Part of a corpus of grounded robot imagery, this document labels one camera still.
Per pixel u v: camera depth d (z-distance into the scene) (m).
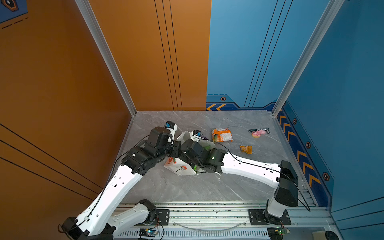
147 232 0.71
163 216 0.74
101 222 0.37
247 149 0.97
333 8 0.70
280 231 0.69
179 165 0.70
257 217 0.72
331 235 0.60
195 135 0.66
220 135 1.00
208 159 0.53
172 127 0.60
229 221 0.72
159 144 0.50
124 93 1.08
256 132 1.04
